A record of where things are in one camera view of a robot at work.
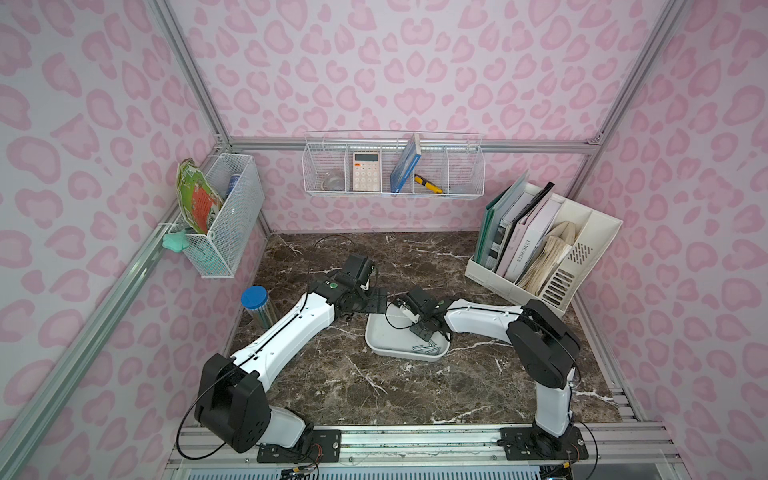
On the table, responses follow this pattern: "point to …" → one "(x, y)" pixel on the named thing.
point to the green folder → (492, 218)
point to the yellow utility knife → (429, 185)
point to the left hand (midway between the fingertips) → (370, 294)
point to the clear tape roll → (333, 183)
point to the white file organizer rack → (566, 263)
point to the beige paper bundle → (555, 249)
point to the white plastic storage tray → (391, 334)
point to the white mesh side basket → (218, 252)
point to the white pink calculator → (366, 171)
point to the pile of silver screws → (431, 348)
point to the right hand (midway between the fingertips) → (422, 319)
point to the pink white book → (525, 236)
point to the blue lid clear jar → (255, 300)
